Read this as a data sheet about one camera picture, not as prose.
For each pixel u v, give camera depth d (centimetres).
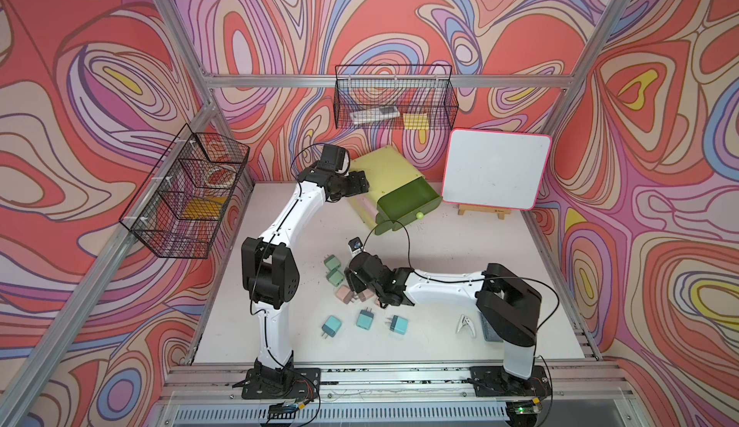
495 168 103
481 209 108
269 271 51
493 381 73
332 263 95
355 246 76
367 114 89
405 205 91
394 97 96
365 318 84
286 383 65
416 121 91
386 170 94
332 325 82
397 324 82
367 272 66
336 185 75
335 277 91
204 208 72
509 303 50
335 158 71
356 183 83
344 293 87
